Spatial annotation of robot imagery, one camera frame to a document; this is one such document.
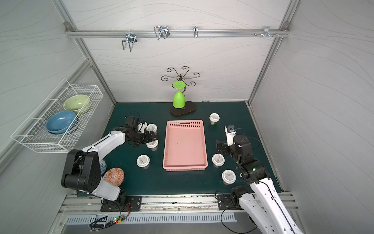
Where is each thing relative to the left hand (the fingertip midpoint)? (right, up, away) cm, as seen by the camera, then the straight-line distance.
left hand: (152, 139), depth 89 cm
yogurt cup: (+40, -11, -7) cm, 42 cm away
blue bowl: (-35, +12, -25) cm, 45 cm away
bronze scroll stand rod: (+18, +40, +2) cm, 44 cm away
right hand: (+43, +4, -15) cm, 46 cm away
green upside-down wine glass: (+17, +25, 0) cm, 30 cm away
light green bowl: (-35, +21, -16) cm, 44 cm away
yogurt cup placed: (+1, -3, -2) cm, 4 cm away
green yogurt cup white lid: (+41, +13, +12) cm, 44 cm away
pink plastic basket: (+20, -6, +1) cm, 21 cm away
